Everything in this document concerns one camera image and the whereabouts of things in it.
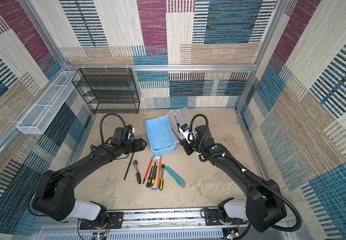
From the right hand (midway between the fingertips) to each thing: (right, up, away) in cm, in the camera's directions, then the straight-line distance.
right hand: (183, 143), depth 83 cm
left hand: (-23, 0, +5) cm, 24 cm away
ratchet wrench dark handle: (-25, -19, +4) cm, 32 cm away
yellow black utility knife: (-18, -20, +2) cm, 27 cm away
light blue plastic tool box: (-13, +5, +22) cm, 26 cm away
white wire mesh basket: (-68, +13, -11) cm, 71 cm away
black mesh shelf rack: (-53, +35, +28) cm, 69 cm away
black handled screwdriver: (-3, +10, +14) cm, 17 cm away
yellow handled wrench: (-12, -15, +7) cm, 20 cm away
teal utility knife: (-1, -22, +2) cm, 22 cm away
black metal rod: (-32, -15, +9) cm, 36 cm away
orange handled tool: (-13, -17, +7) cm, 22 cm away
